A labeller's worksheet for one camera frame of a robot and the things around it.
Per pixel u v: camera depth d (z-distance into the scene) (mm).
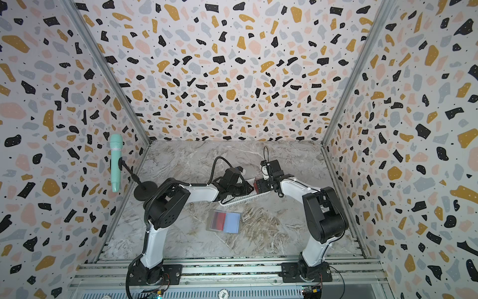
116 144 743
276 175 760
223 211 916
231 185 800
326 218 486
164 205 532
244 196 900
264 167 877
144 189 971
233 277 734
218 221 870
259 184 880
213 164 796
